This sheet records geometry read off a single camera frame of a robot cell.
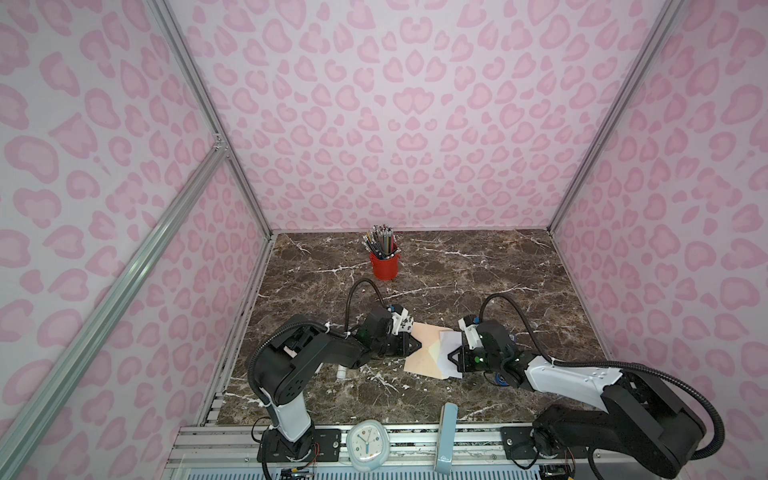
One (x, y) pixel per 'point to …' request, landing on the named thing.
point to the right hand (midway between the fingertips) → (449, 356)
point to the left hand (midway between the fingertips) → (421, 343)
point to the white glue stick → (341, 372)
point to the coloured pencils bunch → (381, 241)
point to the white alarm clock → (368, 443)
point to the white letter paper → (450, 341)
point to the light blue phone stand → (447, 438)
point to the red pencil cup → (385, 269)
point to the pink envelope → (425, 360)
